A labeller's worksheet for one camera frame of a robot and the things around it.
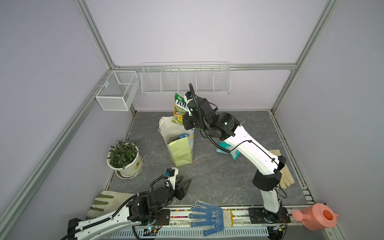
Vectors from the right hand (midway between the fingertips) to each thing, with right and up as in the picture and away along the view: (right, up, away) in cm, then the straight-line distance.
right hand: (185, 115), depth 67 cm
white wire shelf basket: (+15, +29, +35) cm, 48 cm away
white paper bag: (-3, -13, +7) cm, 15 cm away
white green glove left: (-43, -45, +11) cm, 63 cm away
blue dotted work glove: (+15, -51, +7) cm, 53 cm away
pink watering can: (+57, -45, -3) cm, 73 cm away
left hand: (0, -33, +8) cm, 34 cm away
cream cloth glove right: (+57, -36, +17) cm, 69 cm away
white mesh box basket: (-46, +17, +28) cm, 56 cm away
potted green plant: (-32, -21, +8) cm, 39 cm away
